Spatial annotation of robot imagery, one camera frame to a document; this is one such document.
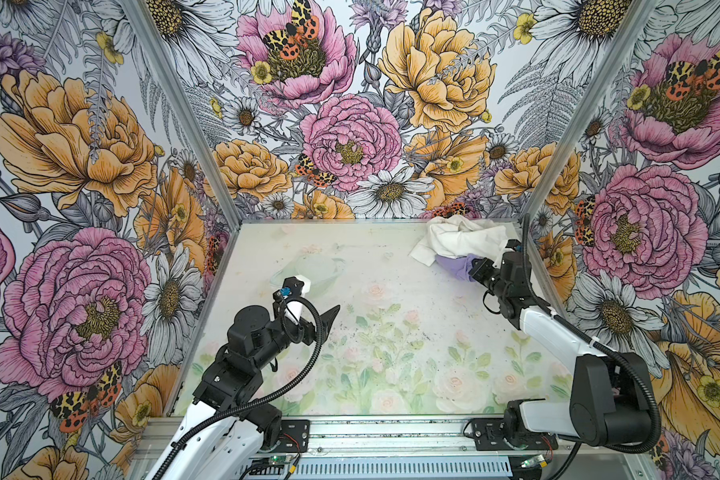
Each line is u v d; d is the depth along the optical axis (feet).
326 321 2.16
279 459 2.33
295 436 2.41
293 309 1.87
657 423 1.31
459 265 3.12
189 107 2.94
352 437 2.50
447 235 3.26
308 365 1.52
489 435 2.42
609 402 1.38
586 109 2.93
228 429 1.58
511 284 2.22
